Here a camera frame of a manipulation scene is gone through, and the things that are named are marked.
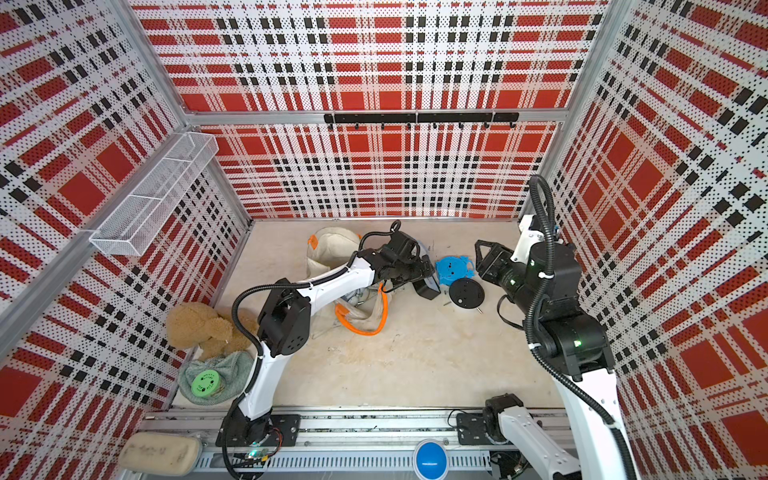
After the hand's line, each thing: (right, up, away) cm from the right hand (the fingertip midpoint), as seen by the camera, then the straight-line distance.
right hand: (486, 248), depth 60 cm
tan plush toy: (-68, -19, +13) cm, 72 cm away
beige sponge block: (-73, -47, +7) cm, 87 cm away
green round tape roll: (-69, -36, +17) cm, 79 cm away
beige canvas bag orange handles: (-28, -18, +25) cm, 41 cm away
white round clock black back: (+4, -15, +35) cm, 38 cm away
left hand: (-9, -7, +32) cm, 34 cm away
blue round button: (-11, -49, +8) cm, 51 cm away
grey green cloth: (-64, -34, +22) cm, 76 cm away
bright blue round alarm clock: (0, -7, +43) cm, 44 cm away
